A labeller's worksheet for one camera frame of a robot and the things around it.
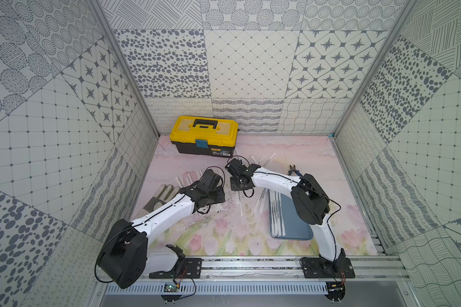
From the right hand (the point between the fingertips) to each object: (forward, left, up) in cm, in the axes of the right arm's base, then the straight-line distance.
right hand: (239, 186), depth 95 cm
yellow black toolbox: (+21, +19, +15) cm, 32 cm away
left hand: (-7, +8, +7) cm, 13 cm away
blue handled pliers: (+12, -30, -2) cm, 32 cm away
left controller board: (-42, +26, -4) cm, 49 cm away
